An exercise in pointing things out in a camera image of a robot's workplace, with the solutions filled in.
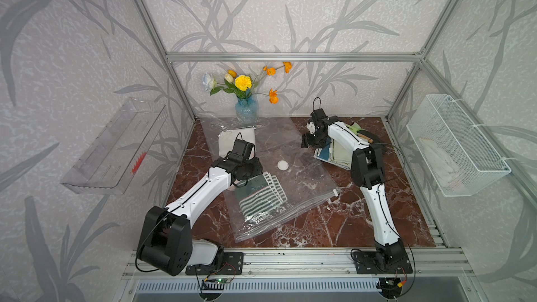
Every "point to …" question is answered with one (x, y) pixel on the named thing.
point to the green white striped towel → (260, 196)
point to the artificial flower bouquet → (242, 85)
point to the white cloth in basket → (442, 168)
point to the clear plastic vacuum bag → (307, 185)
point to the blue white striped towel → (323, 154)
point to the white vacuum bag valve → (282, 165)
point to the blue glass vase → (247, 111)
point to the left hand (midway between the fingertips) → (260, 168)
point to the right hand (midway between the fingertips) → (306, 144)
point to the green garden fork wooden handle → (368, 139)
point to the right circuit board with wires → (390, 288)
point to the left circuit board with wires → (220, 280)
